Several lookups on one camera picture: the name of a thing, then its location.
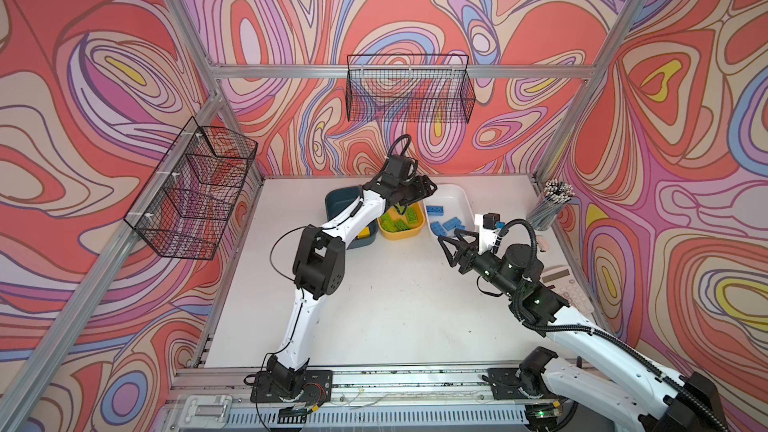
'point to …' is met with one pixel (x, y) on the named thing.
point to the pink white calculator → (565, 282)
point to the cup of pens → (543, 214)
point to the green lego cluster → (401, 225)
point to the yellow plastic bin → (396, 215)
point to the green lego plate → (388, 223)
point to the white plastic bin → (456, 204)
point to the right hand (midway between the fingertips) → (447, 241)
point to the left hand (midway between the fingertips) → (433, 187)
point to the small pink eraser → (543, 244)
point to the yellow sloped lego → (364, 233)
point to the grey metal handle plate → (204, 411)
